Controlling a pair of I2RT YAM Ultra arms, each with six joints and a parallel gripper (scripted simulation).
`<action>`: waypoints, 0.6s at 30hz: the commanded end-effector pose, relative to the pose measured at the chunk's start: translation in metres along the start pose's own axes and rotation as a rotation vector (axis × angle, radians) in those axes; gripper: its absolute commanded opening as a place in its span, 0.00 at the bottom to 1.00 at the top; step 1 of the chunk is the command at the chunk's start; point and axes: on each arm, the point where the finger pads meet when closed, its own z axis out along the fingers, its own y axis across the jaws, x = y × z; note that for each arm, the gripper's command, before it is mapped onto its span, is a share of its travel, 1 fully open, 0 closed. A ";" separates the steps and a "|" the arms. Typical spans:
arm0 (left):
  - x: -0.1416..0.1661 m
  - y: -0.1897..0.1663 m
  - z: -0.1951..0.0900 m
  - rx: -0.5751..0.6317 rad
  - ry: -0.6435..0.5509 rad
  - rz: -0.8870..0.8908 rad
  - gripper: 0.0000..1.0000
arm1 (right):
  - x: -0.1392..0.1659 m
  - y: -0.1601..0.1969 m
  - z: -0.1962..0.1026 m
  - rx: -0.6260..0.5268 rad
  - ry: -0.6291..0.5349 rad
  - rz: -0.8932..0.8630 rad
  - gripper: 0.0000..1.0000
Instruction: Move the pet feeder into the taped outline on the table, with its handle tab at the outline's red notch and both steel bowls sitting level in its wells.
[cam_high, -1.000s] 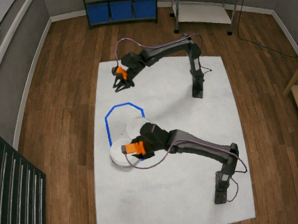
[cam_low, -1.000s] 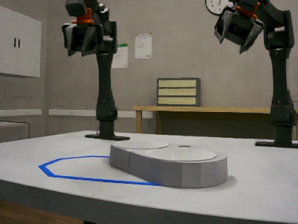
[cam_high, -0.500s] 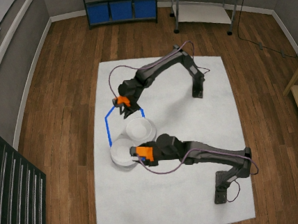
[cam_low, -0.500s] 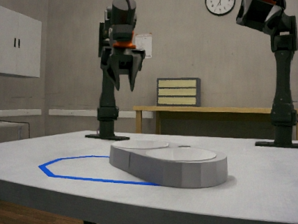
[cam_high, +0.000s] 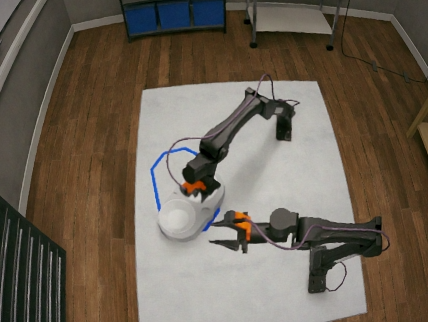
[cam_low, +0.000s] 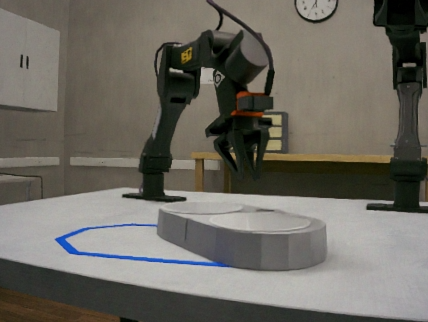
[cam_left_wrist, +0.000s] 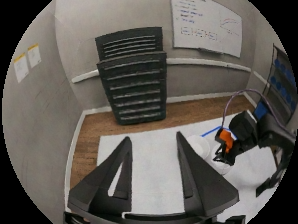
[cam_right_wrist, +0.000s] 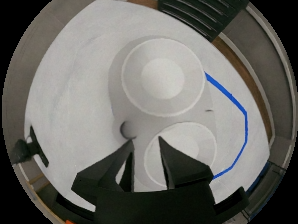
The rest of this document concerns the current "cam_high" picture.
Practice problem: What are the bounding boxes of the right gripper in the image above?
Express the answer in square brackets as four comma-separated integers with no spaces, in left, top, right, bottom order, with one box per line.
[182,173,221,203]

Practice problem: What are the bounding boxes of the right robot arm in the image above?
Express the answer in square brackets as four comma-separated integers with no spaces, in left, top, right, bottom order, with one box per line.
[182,87,296,184]

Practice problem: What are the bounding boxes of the blue tape outline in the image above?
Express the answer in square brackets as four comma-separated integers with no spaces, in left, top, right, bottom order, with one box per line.
[150,147,220,232]

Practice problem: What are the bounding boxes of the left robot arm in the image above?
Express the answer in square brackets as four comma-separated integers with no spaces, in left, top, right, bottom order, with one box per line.
[265,208,382,293]

